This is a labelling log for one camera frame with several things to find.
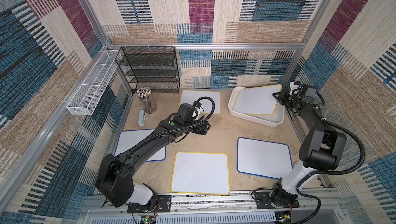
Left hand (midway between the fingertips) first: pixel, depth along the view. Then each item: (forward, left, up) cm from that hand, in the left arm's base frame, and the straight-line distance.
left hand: (204, 124), depth 81 cm
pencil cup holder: (+22, +35, +1) cm, 42 cm away
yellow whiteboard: (+32, -40, -17) cm, 54 cm away
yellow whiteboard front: (-19, +3, -17) cm, 25 cm away
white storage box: (+14, -47, -17) cm, 52 cm away
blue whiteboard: (-10, -34, -21) cm, 41 cm away
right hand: (+17, -41, +2) cm, 45 cm away
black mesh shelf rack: (+46, +33, +3) cm, 57 cm away
